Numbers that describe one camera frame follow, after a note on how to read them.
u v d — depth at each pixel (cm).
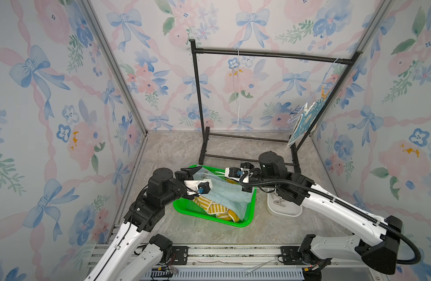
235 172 53
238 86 99
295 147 108
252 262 73
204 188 53
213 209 82
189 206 88
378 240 39
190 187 57
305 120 82
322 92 101
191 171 59
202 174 75
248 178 59
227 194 80
